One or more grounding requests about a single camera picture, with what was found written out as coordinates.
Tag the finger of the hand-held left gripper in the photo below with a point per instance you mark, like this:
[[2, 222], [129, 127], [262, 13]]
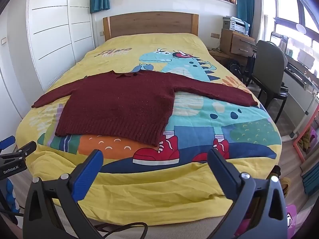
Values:
[[7, 140], [26, 149]]

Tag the round white lamp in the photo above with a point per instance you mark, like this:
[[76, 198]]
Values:
[[301, 28]]

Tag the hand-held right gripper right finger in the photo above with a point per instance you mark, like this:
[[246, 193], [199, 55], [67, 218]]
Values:
[[223, 173]]

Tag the pink orange frame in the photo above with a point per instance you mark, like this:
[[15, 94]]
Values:
[[302, 132]]

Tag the white desk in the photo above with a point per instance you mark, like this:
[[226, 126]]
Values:
[[296, 79]]

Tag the white printer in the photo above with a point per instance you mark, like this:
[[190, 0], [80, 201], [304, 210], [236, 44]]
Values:
[[235, 25]]

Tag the white wardrobe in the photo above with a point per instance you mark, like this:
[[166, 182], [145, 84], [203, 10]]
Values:
[[54, 29]]

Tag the wooden drawer cabinet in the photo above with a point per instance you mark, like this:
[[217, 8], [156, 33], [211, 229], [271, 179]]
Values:
[[239, 43]]

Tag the yellow dinosaur printed blanket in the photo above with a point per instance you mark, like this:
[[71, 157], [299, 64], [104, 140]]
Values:
[[174, 186]]

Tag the pink plastic item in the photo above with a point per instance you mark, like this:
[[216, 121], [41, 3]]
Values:
[[291, 219]]

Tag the black backpack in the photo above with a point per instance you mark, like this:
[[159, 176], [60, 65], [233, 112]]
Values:
[[234, 69]]

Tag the black chair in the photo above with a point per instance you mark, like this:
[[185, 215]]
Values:
[[270, 62]]

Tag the person's left forearm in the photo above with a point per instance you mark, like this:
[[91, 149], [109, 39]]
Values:
[[11, 194]]

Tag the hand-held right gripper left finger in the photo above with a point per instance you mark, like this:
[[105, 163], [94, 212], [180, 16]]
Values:
[[87, 170]]

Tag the wooden bed headboard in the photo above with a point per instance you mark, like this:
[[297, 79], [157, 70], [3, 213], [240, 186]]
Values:
[[149, 23]]

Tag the maroon knitted sweater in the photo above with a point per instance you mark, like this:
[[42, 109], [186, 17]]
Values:
[[119, 104]]

